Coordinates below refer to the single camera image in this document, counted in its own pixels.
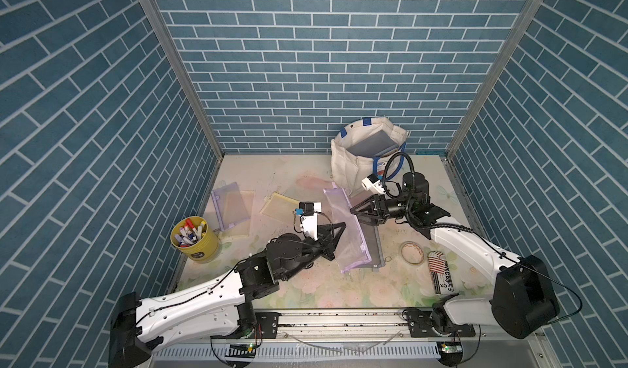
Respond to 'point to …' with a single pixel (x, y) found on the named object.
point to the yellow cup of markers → (193, 236)
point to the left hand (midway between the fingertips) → (353, 230)
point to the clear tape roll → (412, 253)
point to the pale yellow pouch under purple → (242, 228)
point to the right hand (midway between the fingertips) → (357, 219)
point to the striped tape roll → (440, 271)
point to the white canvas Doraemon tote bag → (349, 169)
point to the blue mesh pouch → (374, 145)
